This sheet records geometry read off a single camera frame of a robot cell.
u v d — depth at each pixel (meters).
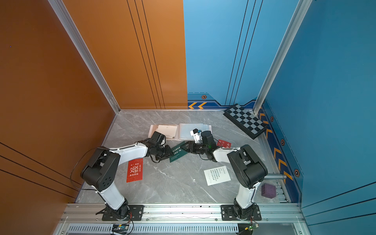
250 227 0.70
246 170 0.48
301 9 0.70
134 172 0.87
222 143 0.99
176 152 0.92
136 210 0.74
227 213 0.72
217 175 0.86
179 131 1.05
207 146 0.74
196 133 0.85
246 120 1.09
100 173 0.47
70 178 0.79
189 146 0.81
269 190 0.76
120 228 0.72
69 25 0.75
